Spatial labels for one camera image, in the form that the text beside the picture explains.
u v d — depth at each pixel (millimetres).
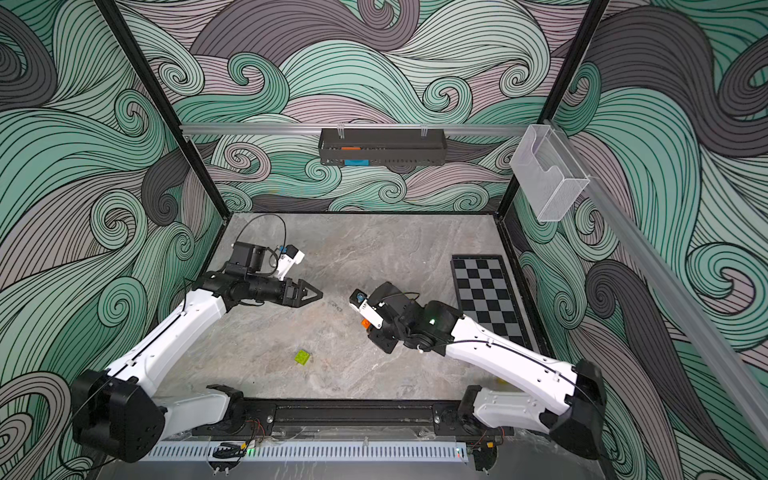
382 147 950
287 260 713
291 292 672
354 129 944
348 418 747
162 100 864
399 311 520
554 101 871
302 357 817
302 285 677
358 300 622
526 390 424
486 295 923
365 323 625
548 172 770
